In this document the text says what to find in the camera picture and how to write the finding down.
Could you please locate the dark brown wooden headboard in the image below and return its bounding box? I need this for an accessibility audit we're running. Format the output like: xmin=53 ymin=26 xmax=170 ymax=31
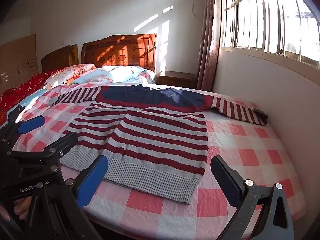
xmin=41 ymin=44 xmax=79 ymax=72

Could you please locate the pink white checkered bedsheet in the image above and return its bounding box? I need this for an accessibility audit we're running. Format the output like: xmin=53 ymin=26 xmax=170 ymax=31
xmin=14 ymin=86 xmax=306 ymax=239

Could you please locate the barred window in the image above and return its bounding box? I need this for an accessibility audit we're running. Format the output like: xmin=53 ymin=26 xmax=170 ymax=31
xmin=222 ymin=0 xmax=319 ymax=68

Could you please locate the light blue floral folded quilt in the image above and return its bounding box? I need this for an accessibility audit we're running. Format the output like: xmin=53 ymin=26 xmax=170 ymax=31
xmin=71 ymin=66 xmax=156 ymax=85

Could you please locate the red floral bedspread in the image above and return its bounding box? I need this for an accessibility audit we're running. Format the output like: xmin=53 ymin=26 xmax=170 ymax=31
xmin=0 ymin=68 xmax=62 ymax=125

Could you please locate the person left hand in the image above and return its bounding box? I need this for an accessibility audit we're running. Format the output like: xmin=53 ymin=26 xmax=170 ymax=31
xmin=0 ymin=196 xmax=32 ymax=222

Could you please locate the orange wooden headboard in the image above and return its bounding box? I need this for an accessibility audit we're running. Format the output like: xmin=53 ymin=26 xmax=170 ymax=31
xmin=80 ymin=34 xmax=157 ymax=72

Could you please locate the wooden nightstand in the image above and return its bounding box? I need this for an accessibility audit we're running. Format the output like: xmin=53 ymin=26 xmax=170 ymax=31
xmin=156 ymin=70 xmax=194 ymax=88

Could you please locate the red grey striped navy sweater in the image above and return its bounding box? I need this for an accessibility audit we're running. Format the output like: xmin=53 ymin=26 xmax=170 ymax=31
xmin=51 ymin=85 xmax=268 ymax=204

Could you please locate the pink floral folded quilt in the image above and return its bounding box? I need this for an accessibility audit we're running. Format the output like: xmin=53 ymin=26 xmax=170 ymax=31
xmin=43 ymin=63 xmax=96 ymax=90

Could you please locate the light wooden wardrobe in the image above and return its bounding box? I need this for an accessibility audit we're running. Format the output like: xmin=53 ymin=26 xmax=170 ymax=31
xmin=1 ymin=35 xmax=39 ymax=93

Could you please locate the pink floral curtain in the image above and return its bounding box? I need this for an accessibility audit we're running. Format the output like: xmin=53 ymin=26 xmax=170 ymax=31
xmin=195 ymin=0 xmax=222 ymax=91

